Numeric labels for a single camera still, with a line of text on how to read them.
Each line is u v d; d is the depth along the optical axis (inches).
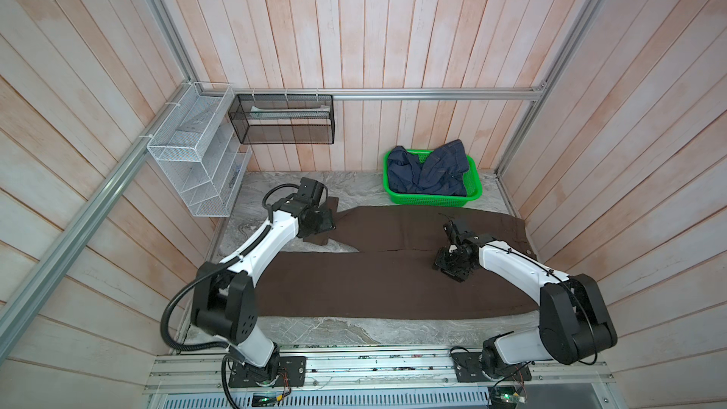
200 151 27.1
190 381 28.9
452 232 29.3
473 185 41.3
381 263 39.2
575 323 17.0
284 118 41.0
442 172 43.4
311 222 25.4
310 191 27.0
